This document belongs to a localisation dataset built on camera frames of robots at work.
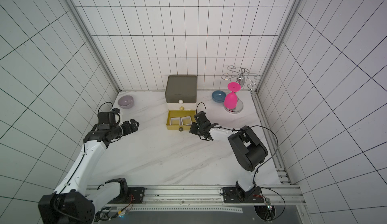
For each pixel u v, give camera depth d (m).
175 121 0.98
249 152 0.48
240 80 0.88
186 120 1.03
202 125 0.74
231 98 0.88
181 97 0.92
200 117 0.74
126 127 0.71
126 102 1.09
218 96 1.14
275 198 0.69
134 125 0.73
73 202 0.37
